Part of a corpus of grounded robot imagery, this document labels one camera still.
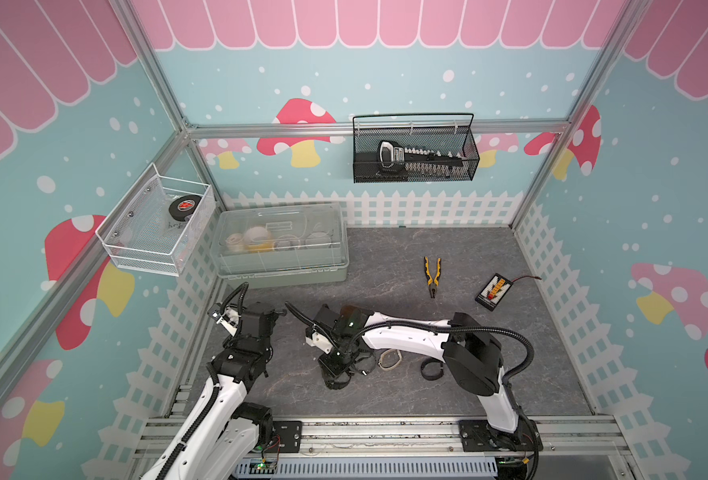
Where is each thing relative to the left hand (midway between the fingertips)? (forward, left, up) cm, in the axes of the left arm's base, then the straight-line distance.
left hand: (254, 319), depth 80 cm
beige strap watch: (-8, -37, -13) cm, 39 cm away
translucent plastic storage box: (+25, -2, +2) cm, 26 cm away
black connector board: (+19, -74, -11) cm, 77 cm away
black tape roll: (+22, +19, +20) cm, 36 cm away
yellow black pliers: (+21, -53, -12) cm, 58 cm away
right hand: (-11, -20, -10) cm, 25 cm away
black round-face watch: (-6, -30, -14) cm, 34 cm away
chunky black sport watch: (-12, -23, 0) cm, 26 cm away
